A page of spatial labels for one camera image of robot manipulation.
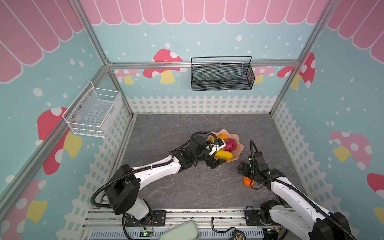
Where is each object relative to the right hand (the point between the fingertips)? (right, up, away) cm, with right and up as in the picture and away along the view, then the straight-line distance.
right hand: (242, 169), depth 86 cm
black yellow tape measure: (-7, -25, -19) cm, 32 cm away
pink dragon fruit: (-6, +13, +6) cm, 16 cm away
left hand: (-14, +10, -8) cm, 19 cm away
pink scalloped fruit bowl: (-2, +8, +7) cm, 11 cm away
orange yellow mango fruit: (-9, +18, +15) cm, 25 cm away
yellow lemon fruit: (-10, +8, +4) cm, 13 cm away
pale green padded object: (-32, -23, -17) cm, 43 cm away
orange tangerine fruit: (+1, -4, -6) cm, 8 cm away
